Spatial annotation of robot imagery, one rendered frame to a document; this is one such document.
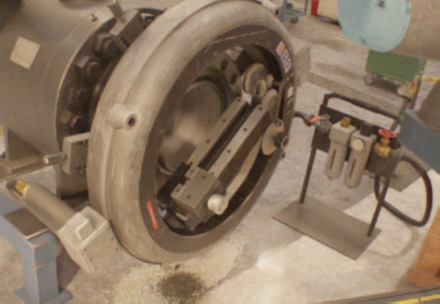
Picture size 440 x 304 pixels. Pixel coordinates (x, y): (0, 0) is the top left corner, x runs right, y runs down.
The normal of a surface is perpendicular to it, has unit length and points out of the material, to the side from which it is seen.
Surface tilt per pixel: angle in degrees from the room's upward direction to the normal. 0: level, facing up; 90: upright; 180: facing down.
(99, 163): 84
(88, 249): 90
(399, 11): 95
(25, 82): 78
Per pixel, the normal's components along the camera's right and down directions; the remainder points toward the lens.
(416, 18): 0.03, 0.56
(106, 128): -0.55, -0.01
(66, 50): -0.41, -0.36
